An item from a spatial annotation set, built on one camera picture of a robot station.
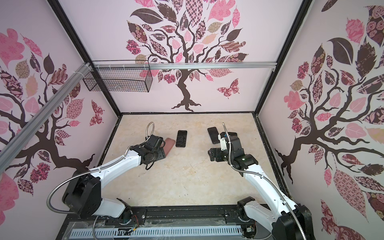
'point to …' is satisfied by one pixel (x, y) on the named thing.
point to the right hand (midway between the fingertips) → (215, 149)
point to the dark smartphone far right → (214, 135)
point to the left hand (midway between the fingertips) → (159, 156)
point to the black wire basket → (121, 80)
